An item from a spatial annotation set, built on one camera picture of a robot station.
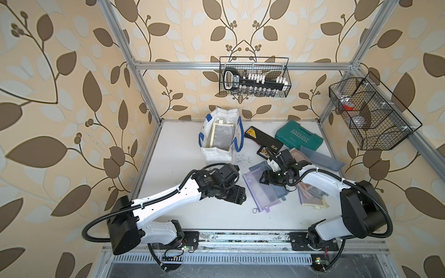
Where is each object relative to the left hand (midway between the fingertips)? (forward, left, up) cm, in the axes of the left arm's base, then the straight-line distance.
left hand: (239, 195), depth 73 cm
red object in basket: (+36, -51, +21) cm, 66 cm away
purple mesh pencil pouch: (+6, -13, -13) cm, 19 cm away
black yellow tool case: (+40, -19, -12) cm, 45 cm away
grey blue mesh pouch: (+26, -50, -12) cm, 58 cm away
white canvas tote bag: (+19, +11, +2) cm, 22 cm away
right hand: (+11, -14, -10) cm, 21 cm away
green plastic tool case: (+42, -36, -9) cm, 56 cm away
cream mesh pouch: (+34, +9, 0) cm, 35 cm away
